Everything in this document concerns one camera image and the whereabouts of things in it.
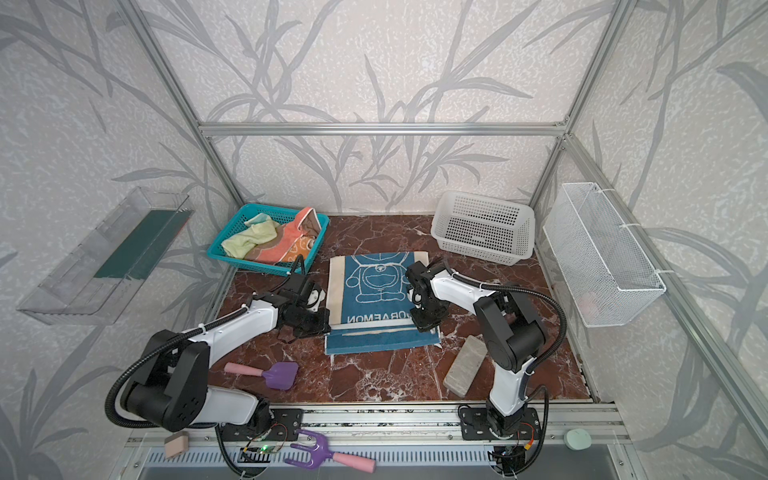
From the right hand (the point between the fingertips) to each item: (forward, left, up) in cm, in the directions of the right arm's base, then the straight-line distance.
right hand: (427, 317), depth 91 cm
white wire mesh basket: (-5, -35, +33) cm, 49 cm away
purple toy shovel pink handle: (-16, +42, -2) cm, 45 cm away
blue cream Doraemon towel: (+5, +18, -1) cm, 19 cm away
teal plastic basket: (+33, +69, +6) cm, 77 cm away
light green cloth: (+22, +62, +8) cm, 66 cm away
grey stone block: (-15, -10, +2) cm, 18 cm away
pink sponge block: (-33, +61, +2) cm, 69 cm away
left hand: (-1, +28, +3) cm, 29 cm away
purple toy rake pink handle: (-34, +26, 0) cm, 43 cm away
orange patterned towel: (+29, +49, +3) cm, 57 cm away
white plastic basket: (+38, -24, -1) cm, 45 cm away
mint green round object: (-31, -35, +1) cm, 47 cm away
